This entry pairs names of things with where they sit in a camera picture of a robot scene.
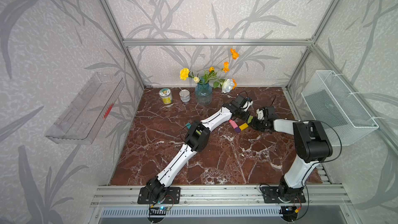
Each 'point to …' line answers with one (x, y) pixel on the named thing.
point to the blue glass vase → (203, 94)
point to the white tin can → (185, 95)
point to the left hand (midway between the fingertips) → (249, 116)
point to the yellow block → (243, 126)
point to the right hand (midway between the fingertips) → (248, 122)
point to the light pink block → (233, 123)
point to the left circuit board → (158, 210)
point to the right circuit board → (289, 213)
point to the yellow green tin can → (166, 95)
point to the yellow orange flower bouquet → (227, 86)
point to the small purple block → (237, 129)
